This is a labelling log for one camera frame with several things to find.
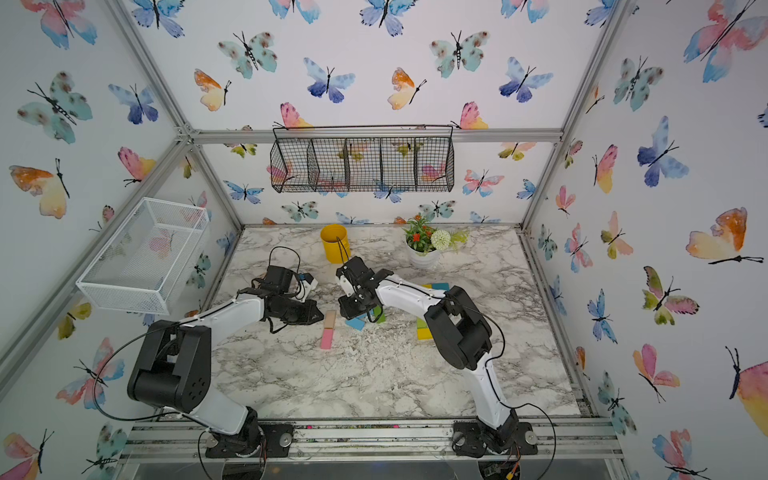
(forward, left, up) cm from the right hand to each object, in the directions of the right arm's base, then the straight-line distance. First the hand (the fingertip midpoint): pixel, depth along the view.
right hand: (345, 308), depth 91 cm
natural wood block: (-1, +6, -6) cm, 8 cm away
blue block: (-2, -3, -4) cm, 6 cm away
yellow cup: (+24, +7, +3) cm, 25 cm away
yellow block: (-5, -24, -5) cm, 25 cm away
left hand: (-1, +6, -1) cm, 6 cm away
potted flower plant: (+21, -24, +7) cm, 33 cm away
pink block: (-7, +5, -6) cm, 11 cm away
